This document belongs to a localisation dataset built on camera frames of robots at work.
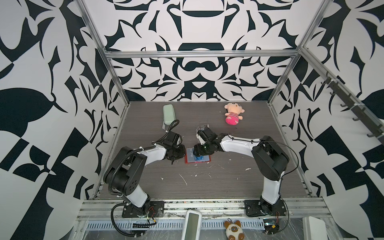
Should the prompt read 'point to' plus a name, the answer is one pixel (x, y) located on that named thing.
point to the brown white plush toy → (234, 231)
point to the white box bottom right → (314, 229)
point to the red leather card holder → (190, 157)
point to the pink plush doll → (234, 110)
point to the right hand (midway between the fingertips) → (197, 151)
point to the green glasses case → (169, 115)
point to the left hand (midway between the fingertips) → (186, 151)
